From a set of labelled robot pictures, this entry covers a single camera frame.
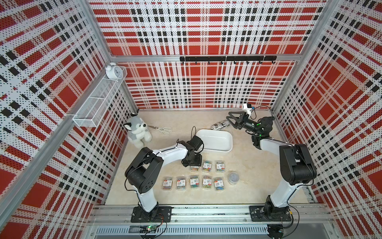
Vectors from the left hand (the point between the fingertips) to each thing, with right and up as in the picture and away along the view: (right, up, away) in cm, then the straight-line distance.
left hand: (198, 163), depth 91 cm
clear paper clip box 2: (+5, -8, -8) cm, 13 cm away
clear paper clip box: (+12, -9, -9) cm, 17 cm away
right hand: (+17, +29, -12) cm, 36 cm away
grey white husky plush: (-37, +19, -1) cm, 42 cm away
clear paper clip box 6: (+14, -1, -2) cm, 14 cm away
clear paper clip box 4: (-9, -9, -9) cm, 16 cm away
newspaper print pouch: (+16, +23, +17) cm, 33 cm away
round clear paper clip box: (+20, -6, -8) cm, 23 cm away
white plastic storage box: (+13, +13, +12) cm, 21 cm away
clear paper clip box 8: (-2, -3, -2) cm, 4 cm away
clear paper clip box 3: (-2, -8, -8) cm, 12 cm away
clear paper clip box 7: (+5, -2, -2) cm, 6 cm away
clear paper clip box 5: (-17, -9, -9) cm, 21 cm away
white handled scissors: (-25, +20, +17) cm, 36 cm away
